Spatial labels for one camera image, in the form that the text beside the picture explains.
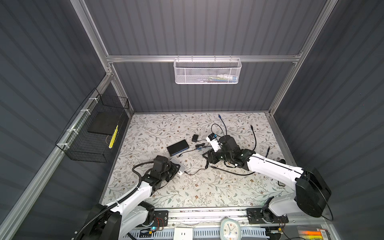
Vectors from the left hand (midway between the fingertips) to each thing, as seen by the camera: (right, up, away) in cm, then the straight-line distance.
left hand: (181, 165), depth 86 cm
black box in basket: (-38, +25, -9) cm, 47 cm away
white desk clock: (+24, -25, -17) cm, 39 cm away
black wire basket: (-42, +19, -13) cm, 48 cm away
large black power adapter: (+8, +15, +18) cm, 24 cm away
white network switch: (+1, -2, +1) cm, 2 cm away
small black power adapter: (+16, -1, +6) cm, 17 cm away
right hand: (+15, +7, -4) cm, 17 cm away
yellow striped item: (-32, +14, -16) cm, 38 cm away
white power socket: (+3, -26, -19) cm, 32 cm away
